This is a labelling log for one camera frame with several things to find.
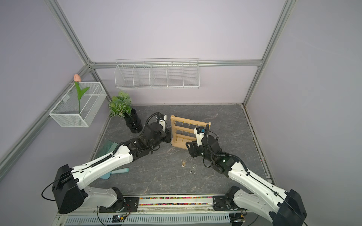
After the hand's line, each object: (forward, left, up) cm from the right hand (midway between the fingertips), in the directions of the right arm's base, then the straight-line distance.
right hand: (188, 142), depth 76 cm
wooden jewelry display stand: (+9, +4, -2) cm, 10 cm away
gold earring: (-5, +3, -20) cm, 21 cm away
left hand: (+6, +10, +4) cm, 12 cm away
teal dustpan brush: (+5, +56, -19) cm, 60 cm away
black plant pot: (+21, +38, -9) cm, 44 cm away
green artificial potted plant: (+21, +41, +7) cm, 47 cm away
